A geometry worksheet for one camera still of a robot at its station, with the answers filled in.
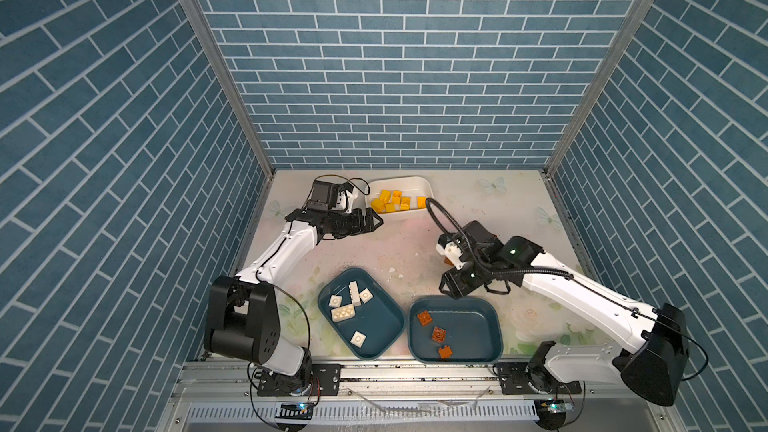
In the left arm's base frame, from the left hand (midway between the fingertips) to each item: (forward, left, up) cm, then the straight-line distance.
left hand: (371, 222), depth 85 cm
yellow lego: (+22, -4, -14) cm, 26 cm away
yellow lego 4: (+20, -8, -13) cm, 25 cm away
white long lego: (-15, +5, -14) cm, 21 cm away
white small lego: (-17, +11, -16) cm, 26 cm away
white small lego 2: (-15, +2, -16) cm, 22 cm away
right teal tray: (-25, -28, -14) cm, 40 cm away
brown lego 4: (-17, -18, +8) cm, 26 cm away
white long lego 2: (-20, +8, -16) cm, 27 cm away
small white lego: (-27, +3, -16) cm, 32 cm away
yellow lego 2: (+17, -1, -14) cm, 22 cm away
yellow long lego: (+21, -17, -16) cm, 31 cm away
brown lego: (-23, -15, -14) cm, 31 cm away
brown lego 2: (-31, -19, -13) cm, 39 cm away
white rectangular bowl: (+26, -13, -12) cm, 31 cm away
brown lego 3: (-27, -19, -16) cm, 36 cm away
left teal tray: (-20, +3, -17) cm, 26 cm away
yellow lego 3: (+17, -5, -14) cm, 23 cm away
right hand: (-17, -19, -2) cm, 26 cm away
